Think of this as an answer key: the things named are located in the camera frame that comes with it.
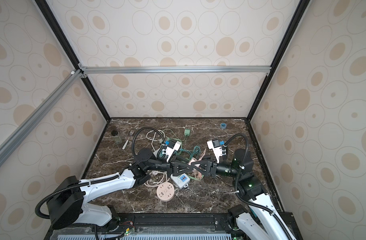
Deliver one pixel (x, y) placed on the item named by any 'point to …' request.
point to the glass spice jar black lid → (116, 137)
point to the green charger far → (187, 132)
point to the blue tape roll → (223, 125)
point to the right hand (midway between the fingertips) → (194, 165)
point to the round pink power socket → (165, 191)
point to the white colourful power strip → (180, 181)
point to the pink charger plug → (192, 160)
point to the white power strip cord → (153, 139)
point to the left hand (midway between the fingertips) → (193, 171)
